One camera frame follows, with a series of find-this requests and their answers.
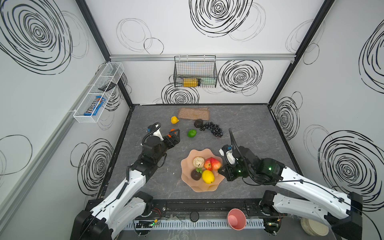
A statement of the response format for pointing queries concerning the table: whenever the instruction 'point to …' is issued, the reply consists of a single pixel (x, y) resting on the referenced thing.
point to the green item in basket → (207, 81)
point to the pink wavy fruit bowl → (187, 166)
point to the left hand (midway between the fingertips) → (176, 133)
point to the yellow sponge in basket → (190, 82)
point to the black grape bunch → (214, 128)
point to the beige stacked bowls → (314, 228)
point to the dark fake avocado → (198, 123)
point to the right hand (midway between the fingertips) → (218, 172)
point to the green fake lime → (191, 133)
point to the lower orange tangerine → (169, 135)
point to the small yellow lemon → (174, 120)
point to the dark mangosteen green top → (196, 174)
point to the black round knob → (194, 216)
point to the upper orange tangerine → (171, 130)
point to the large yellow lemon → (208, 177)
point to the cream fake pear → (198, 162)
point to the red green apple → (215, 165)
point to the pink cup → (237, 219)
